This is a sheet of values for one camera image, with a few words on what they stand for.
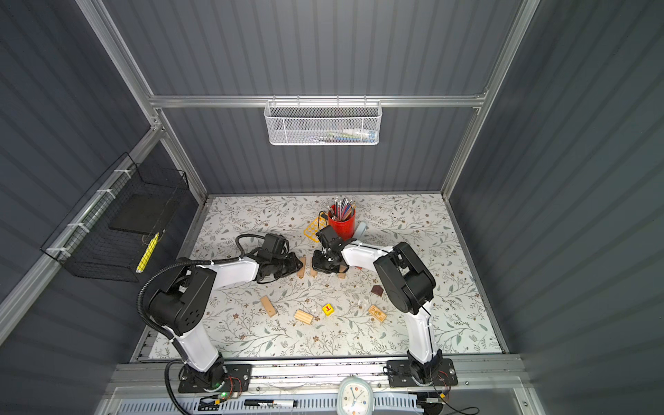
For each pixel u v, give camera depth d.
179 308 0.48
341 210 0.98
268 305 0.87
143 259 0.67
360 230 1.04
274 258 0.77
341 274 0.94
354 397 0.68
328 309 0.85
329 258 0.72
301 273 0.95
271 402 0.69
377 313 0.85
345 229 0.97
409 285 0.53
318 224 1.12
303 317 0.84
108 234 0.72
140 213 0.75
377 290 0.89
